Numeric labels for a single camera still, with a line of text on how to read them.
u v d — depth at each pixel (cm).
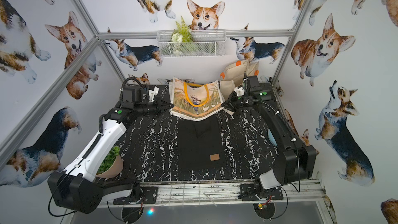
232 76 111
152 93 70
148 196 73
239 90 75
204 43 92
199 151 89
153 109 66
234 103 69
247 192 73
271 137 93
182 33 82
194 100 88
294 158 41
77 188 38
